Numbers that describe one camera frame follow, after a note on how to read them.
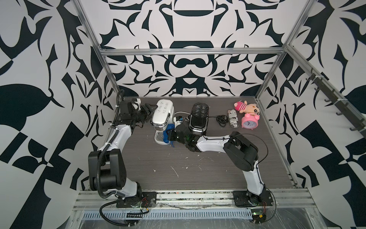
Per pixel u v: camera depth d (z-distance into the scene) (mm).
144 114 759
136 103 717
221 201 744
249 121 979
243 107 1057
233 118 1040
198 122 778
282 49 913
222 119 1045
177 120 831
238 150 518
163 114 805
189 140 727
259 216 708
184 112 1053
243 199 741
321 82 648
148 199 742
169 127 868
